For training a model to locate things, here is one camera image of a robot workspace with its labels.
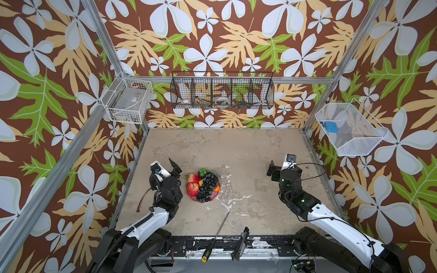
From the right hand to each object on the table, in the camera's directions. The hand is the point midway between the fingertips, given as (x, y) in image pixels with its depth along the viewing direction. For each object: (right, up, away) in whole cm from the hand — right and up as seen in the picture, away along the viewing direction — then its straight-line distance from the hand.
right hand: (279, 162), depth 80 cm
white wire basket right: (+37, +14, -2) cm, 39 cm away
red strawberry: (-43, -10, +11) cm, 46 cm away
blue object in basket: (+29, +18, +7) cm, 35 cm away
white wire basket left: (-76, +31, +7) cm, 83 cm away
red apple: (-42, -14, +5) cm, 45 cm away
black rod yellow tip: (-32, -36, -6) cm, 49 cm away
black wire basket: (-27, +41, +18) cm, 52 cm away
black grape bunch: (-34, -11, +5) cm, 36 cm away
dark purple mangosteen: (-38, -7, +11) cm, 40 cm away
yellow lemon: (-38, -12, +8) cm, 41 cm away
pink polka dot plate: (-32, -18, +9) cm, 38 cm away
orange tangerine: (-30, -15, +7) cm, 34 cm away
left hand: (-56, 0, +1) cm, 56 cm away
